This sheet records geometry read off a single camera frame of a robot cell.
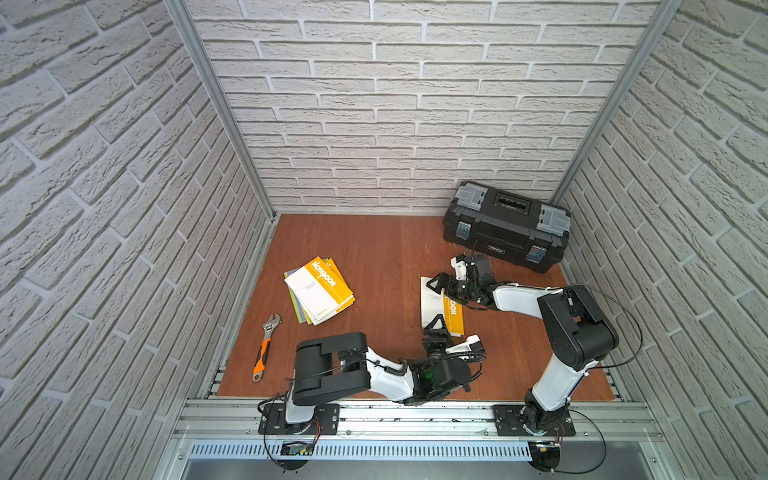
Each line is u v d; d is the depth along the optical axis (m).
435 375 0.62
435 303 0.93
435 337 0.72
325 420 0.73
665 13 0.69
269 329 0.89
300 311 0.92
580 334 0.49
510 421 0.74
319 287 0.95
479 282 0.77
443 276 0.87
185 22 0.71
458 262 0.90
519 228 0.94
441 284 0.86
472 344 0.71
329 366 0.49
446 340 0.71
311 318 0.89
